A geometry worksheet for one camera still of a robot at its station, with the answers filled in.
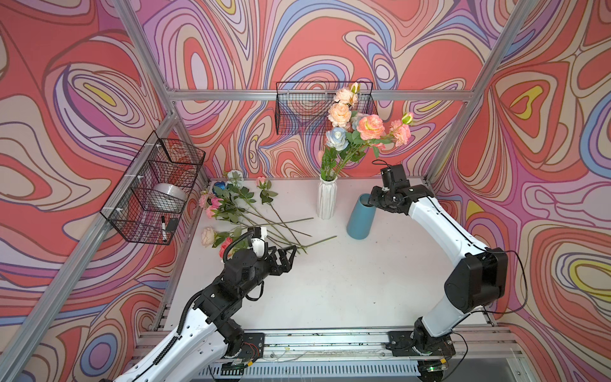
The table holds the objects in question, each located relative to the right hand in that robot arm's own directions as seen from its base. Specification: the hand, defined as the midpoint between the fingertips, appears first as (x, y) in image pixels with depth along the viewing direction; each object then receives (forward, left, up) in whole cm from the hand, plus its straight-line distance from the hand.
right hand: (375, 204), depth 87 cm
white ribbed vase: (+7, +18, 0) cm, 19 cm away
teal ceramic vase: (-3, +5, -4) cm, 7 cm away
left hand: (-20, +31, +4) cm, 37 cm away
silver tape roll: (-7, +68, +16) cm, 70 cm away
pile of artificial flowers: (+14, +60, -11) cm, 63 cm away
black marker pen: (-14, +70, +8) cm, 72 cm away
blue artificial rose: (+20, +64, -7) cm, 68 cm away
